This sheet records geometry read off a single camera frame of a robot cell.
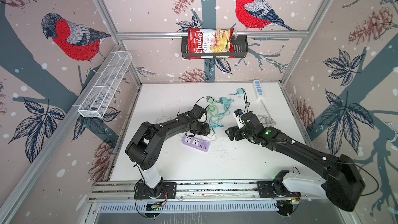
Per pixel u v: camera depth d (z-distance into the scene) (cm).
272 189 73
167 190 73
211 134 90
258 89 113
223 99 107
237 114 74
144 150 46
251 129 62
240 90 114
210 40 88
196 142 87
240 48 95
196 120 78
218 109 104
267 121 98
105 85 78
